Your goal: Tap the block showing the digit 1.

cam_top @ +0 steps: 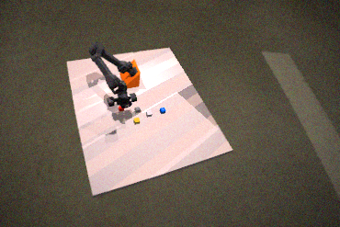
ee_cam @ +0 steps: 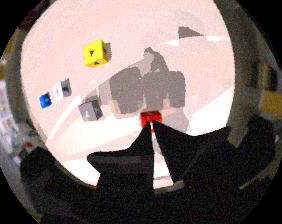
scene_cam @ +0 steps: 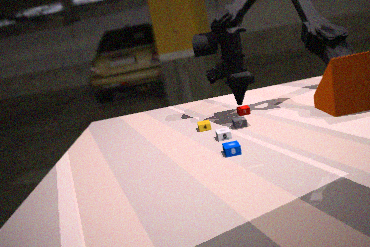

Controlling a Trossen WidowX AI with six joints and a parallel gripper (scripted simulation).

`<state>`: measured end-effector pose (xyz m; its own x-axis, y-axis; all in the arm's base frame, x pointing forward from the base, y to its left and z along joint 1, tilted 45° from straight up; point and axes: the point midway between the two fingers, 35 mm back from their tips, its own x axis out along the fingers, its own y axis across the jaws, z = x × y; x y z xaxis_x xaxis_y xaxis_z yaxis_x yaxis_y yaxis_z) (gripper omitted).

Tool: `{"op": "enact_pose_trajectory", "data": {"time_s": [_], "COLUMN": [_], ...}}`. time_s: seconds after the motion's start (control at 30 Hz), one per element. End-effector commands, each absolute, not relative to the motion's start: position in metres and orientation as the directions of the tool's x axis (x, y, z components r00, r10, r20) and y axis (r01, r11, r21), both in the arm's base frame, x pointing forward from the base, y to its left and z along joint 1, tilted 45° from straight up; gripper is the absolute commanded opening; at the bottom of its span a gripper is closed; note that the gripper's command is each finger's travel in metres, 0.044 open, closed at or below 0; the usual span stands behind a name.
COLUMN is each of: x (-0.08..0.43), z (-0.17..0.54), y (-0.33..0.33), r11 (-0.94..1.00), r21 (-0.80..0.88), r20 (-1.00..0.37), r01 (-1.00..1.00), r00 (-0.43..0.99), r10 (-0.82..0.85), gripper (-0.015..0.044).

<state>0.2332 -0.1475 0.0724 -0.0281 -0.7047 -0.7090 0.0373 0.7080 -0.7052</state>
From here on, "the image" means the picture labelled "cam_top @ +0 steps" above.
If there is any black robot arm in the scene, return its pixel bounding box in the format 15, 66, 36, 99
88, 42, 138, 108

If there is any white block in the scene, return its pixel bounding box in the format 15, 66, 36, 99
146, 110, 153, 117

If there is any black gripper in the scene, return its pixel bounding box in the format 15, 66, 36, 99
108, 93, 137, 107

